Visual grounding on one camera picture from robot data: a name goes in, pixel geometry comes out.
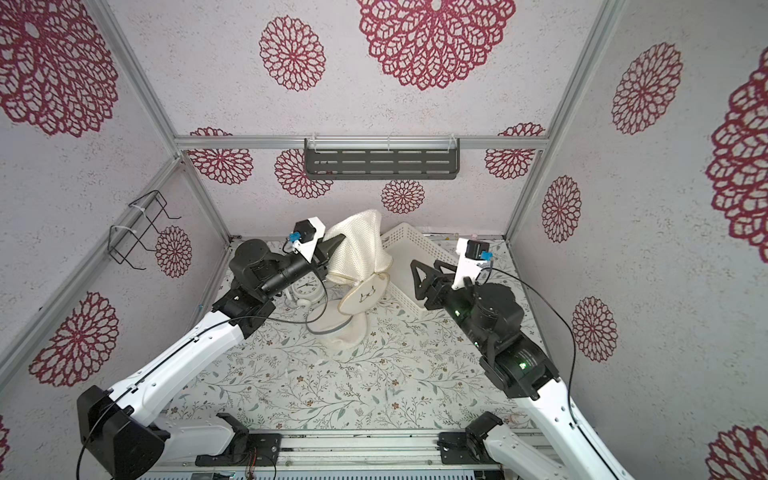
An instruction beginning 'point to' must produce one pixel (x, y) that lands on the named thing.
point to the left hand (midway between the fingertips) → (341, 233)
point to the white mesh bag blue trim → (346, 331)
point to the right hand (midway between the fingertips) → (425, 266)
